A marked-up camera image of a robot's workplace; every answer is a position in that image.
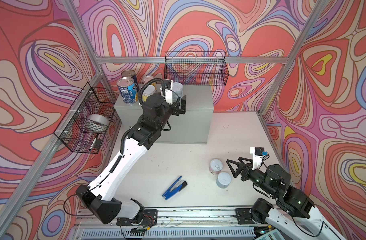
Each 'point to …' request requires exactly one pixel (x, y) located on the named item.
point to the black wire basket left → (85, 128)
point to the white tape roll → (96, 120)
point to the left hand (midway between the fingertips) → (176, 92)
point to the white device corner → (273, 235)
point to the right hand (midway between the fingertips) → (233, 163)
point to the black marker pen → (93, 143)
